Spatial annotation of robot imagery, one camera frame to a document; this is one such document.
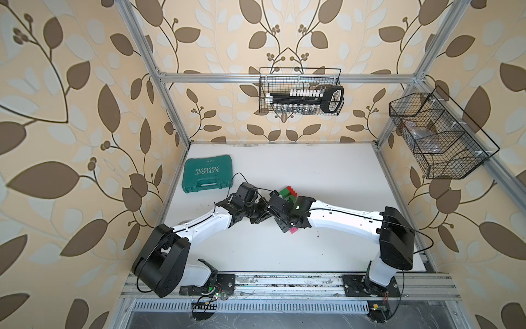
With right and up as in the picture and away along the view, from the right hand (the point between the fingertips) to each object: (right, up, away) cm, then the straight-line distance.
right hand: (287, 218), depth 83 cm
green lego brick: (0, +9, +13) cm, 16 cm away
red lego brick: (+4, +9, +14) cm, 17 cm away
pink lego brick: (+2, -4, -3) cm, 5 cm away
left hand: (-5, +4, -1) cm, 7 cm away
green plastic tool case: (-35, +18, +19) cm, 44 cm away
